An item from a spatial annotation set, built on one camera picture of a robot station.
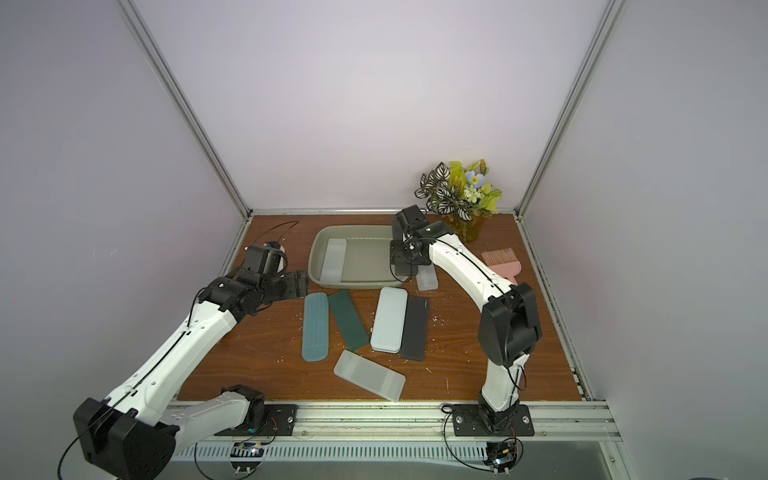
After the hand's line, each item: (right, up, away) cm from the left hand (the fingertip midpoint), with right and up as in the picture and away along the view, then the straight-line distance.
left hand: (299, 280), depth 79 cm
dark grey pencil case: (+32, -19, +6) cm, 38 cm away
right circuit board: (+52, -41, -9) cm, 67 cm away
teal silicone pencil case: (+3, -19, +6) cm, 20 cm away
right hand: (+29, +8, +8) cm, 31 cm away
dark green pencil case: (+12, -14, +11) cm, 21 cm away
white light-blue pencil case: (+24, -14, +10) cm, 30 cm away
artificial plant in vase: (+47, +25, +13) cm, 55 cm away
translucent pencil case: (+37, -2, +18) cm, 41 cm away
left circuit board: (-11, -43, -7) cm, 45 cm away
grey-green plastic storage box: (+10, +5, +29) cm, 31 cm away
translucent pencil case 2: (+4, +2, +24) cm, 25 cm away
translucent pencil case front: (+19, -26, 0) cm, 33 cm away
